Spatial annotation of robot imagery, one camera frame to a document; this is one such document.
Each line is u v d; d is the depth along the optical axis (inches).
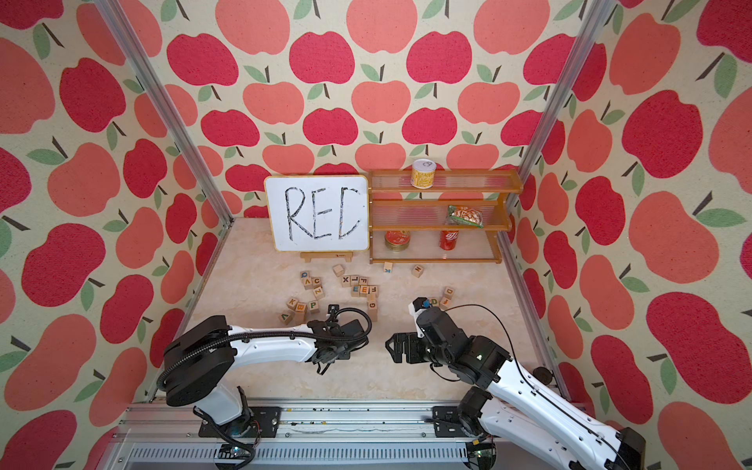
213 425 23.8
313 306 36.7
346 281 39.1
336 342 25.7
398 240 42.4
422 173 34.5
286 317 35.7
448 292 38.0
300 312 36.5
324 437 28.7
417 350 25.4
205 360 17.5
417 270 40.3
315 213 38.8
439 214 50.1
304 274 39.9
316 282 38.8
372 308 36.6
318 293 37.8
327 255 41.1
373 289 38.6
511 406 19.1
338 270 40.9
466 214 37.4
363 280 39.1
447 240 41.1
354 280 38.8
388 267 40.8
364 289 38.0
